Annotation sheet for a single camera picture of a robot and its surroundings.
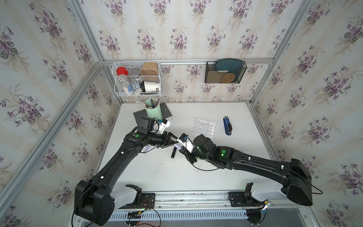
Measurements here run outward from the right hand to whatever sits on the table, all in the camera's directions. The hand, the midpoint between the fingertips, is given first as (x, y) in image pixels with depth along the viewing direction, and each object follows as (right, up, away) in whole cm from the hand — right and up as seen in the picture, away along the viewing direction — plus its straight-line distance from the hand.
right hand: (182, 148), depth 73 cm
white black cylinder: (-22, +37, +20) cm, 48 cm away
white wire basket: (-31, +42, +21) cm, 56 cm away
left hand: (-2, +3, -2) cm, 4 cm away
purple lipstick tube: (-2, +1, -1) cm, 3 cm away
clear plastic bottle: (-37, +37, +17) cm, 55 cm away
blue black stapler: (+33, +10, +27) cm, 44 cm away
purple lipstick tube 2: (-14, +4, -17) cm, 23 cm away
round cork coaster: (+32, +44, +25) cm, 60 cm away
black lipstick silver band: (-6, -8, +17) cm, 20 cm away
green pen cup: (-19, +22, +17) cm, 34 cm away
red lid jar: (-40, +47, +18) cm, 64 cm away
